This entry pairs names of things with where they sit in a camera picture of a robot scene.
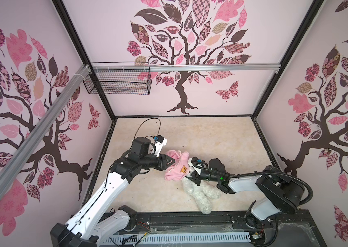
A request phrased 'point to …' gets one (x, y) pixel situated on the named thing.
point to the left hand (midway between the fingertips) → (172, 163)
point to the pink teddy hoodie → (179, 169)
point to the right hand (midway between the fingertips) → (184, 170)
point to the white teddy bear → (199, 192)
